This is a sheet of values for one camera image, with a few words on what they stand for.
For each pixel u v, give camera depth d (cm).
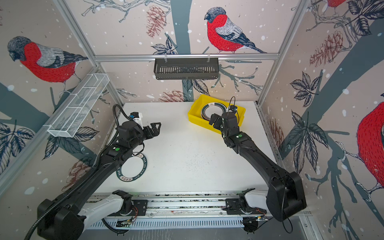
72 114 74
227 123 60
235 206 73
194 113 112
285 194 38
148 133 68
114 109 57
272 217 70
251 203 62
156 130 71
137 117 69
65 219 37
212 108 110
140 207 73
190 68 104
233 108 70
